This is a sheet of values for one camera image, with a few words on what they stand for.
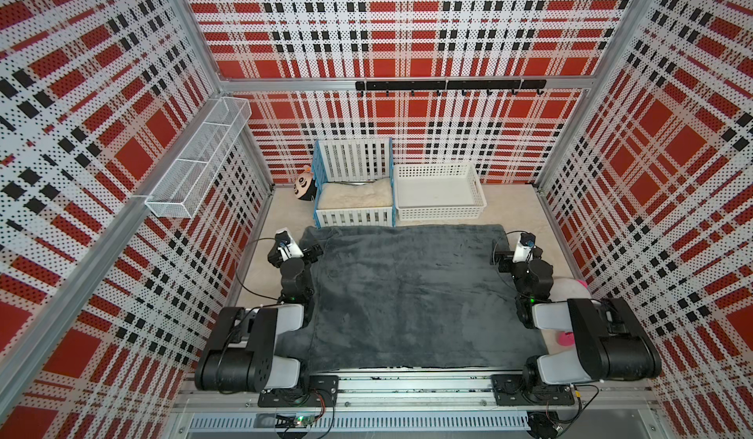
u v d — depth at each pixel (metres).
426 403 0.73
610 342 0.45
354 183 1.24
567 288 0.84
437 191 1.19
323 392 0.74
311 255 0.79
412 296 0.91
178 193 0.69
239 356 0.44
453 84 0.90
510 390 0.73
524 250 0.77
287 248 0.72
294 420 0.69
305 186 1.10
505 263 0.81
